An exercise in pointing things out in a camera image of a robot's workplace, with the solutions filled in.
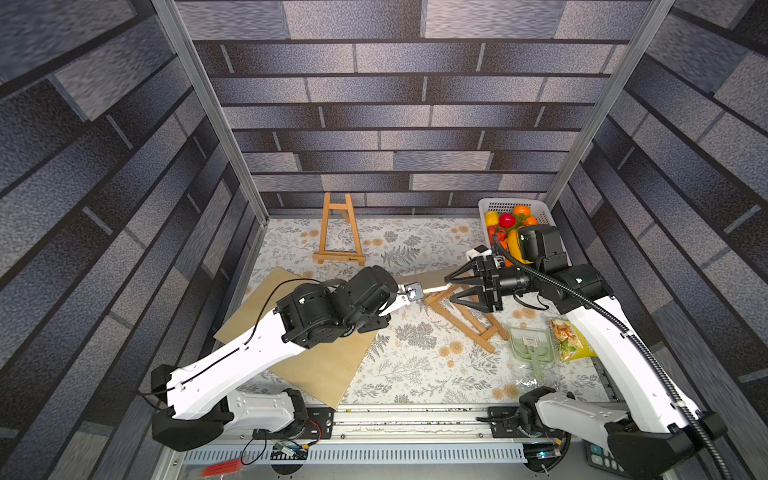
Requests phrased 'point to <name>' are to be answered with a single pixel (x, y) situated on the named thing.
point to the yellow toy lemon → (491, 218)
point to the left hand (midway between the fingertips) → (382, 291)
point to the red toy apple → (507, 220)
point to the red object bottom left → (222, 468)
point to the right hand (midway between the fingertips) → (445, 290)
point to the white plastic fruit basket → (537, 208)
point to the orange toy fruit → (522, 209)
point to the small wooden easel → (328, 255)
